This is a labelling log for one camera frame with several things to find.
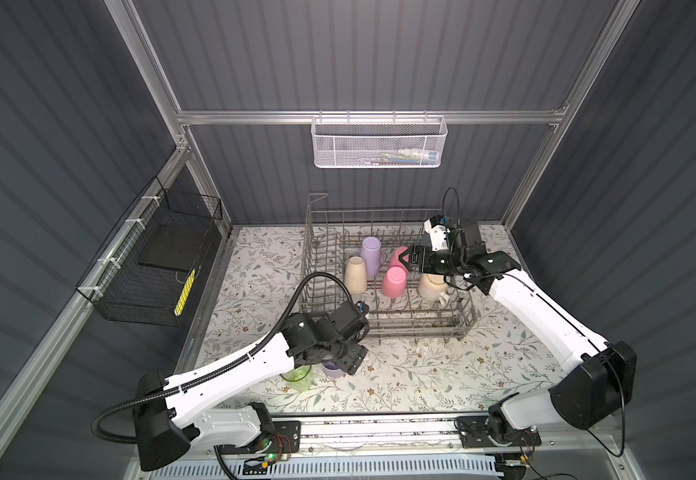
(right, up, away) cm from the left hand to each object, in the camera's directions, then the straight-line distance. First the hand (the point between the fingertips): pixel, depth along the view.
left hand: (352, 349), depth 73 cm
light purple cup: (+6, +25, +20) cm, 32 cm away
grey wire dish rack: (-8, +31, +45) cm, 56 cm away
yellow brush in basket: (-39, +14, -5) cm, 41 cm away
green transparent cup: (-12, -6, -3) cm, 14 cm away
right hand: (+17, +22, +6) cm, 28 cm away
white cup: (+24, +14, +15) cm, 31 cm away
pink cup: (+13, +15, +15) cm, 25 cm away
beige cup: (+1, +17, +19) cm, 25 cm away
